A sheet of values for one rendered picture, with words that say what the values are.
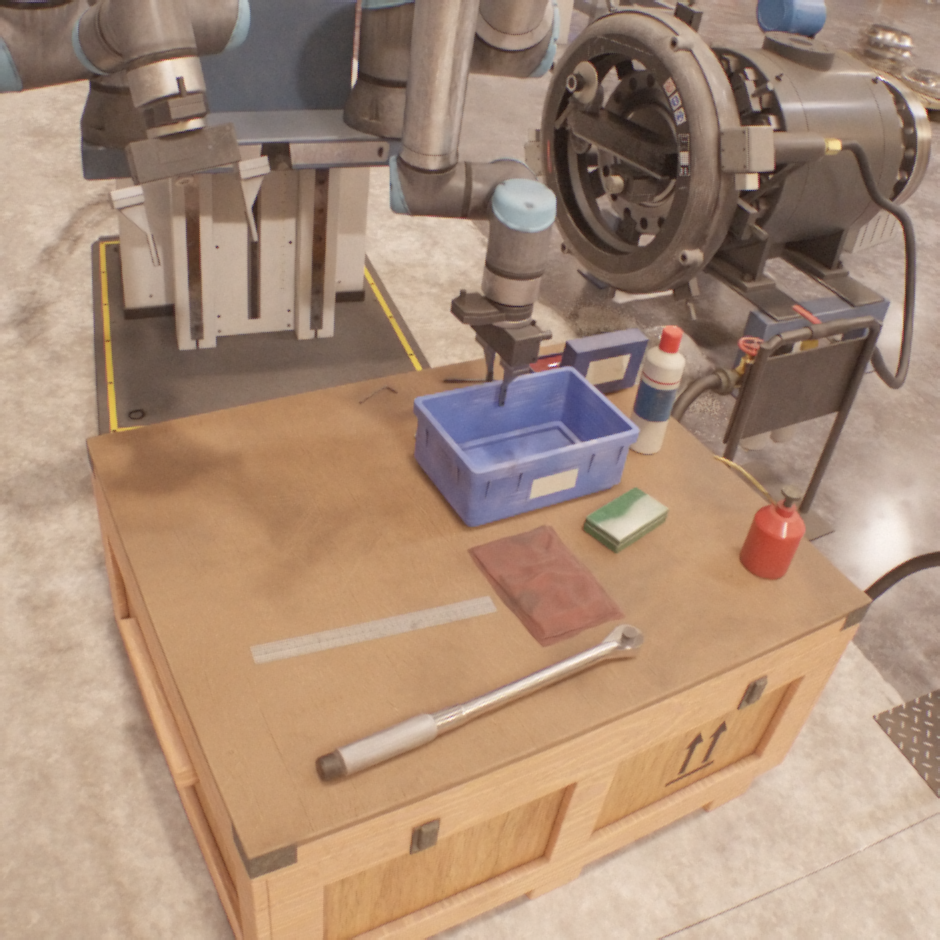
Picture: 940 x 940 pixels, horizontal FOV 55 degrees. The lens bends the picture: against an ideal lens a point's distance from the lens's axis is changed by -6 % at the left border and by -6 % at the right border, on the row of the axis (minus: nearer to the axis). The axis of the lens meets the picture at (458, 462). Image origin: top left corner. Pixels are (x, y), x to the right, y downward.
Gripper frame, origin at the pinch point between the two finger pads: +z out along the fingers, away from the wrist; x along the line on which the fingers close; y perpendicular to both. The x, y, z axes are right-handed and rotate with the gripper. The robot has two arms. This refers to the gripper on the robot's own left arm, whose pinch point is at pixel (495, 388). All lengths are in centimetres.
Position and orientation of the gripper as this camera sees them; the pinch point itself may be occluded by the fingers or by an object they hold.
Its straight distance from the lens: 155.5
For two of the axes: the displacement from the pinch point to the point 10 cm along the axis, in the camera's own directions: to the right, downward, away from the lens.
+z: -1.1, 7.9, 6.0
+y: 8.7, -2.1, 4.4
